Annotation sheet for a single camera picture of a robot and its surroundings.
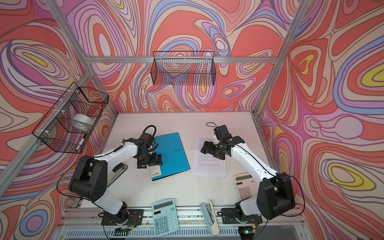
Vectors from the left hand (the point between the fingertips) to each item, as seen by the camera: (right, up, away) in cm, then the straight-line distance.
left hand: (157, 164), depth 89 cm
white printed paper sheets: (+31, -1, +2) cm, 31 cm away
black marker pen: (-33, +15, -17) cm, 40 cm away
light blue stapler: (+30, -21, -18) cm, 41 cm away
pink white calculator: (+51, -10, -8) cm, 53 cm away
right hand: (+31, +6, -6) cm, 32 cm away
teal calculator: (+8, -22, -17) cm, 29 cm away
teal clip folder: (+9, +3, +7) cm, 12 cm away
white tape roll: (-33, +26, -16) cm, 45 cm away
